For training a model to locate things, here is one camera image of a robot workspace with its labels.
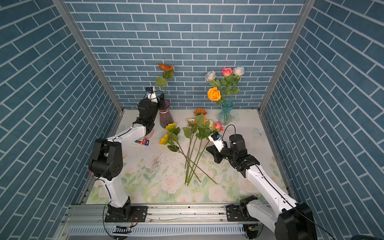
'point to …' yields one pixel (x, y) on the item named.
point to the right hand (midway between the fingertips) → (209, 148)
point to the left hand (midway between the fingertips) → (163, 93)
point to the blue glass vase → (225, 116)
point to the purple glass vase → (165, 119)
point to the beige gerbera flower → (191, 122)
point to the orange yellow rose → (213, 94)
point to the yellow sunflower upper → (171, 127)
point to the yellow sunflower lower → (165, 140)
